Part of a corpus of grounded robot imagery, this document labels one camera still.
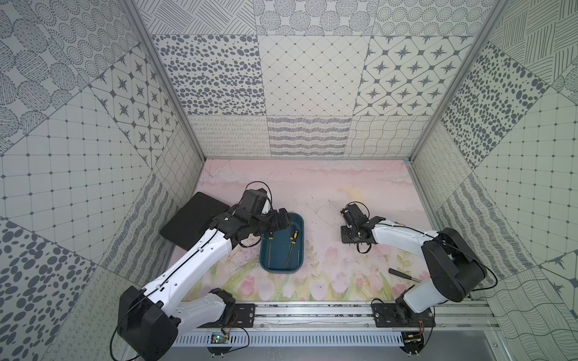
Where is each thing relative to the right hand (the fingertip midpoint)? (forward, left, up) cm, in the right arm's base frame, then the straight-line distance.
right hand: (349, 236), depth 92 cm
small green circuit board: (-35, +47, -1) cm, 59 cm away
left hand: (-2, +27, +19) cm, 33 cm away
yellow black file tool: (-3, +23, +1) cm, 24 cm away
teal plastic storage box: (-7, +28, 0) cm, 29 cm away
